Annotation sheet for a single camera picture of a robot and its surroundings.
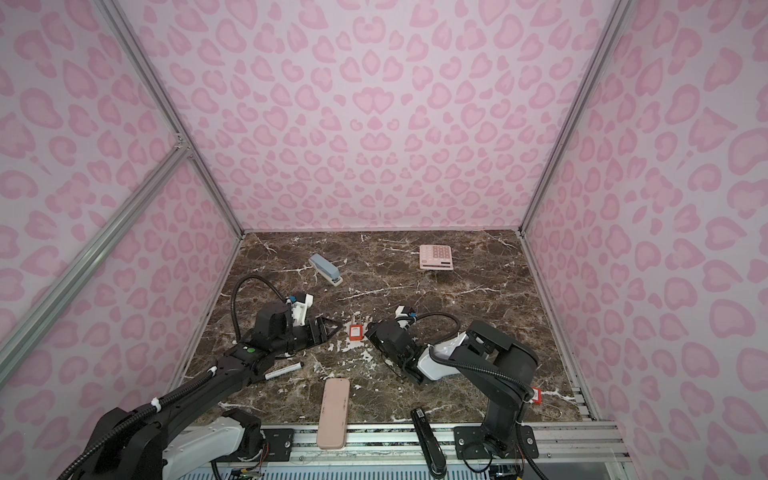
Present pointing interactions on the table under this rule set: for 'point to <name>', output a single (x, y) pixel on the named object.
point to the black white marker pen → (284, 370)
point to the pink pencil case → (333, 417)
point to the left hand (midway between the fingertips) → (337, 324)
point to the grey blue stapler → (326, 269)
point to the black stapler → (429, 444)
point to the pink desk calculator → (435, 257)
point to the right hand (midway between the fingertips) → (363, 323)
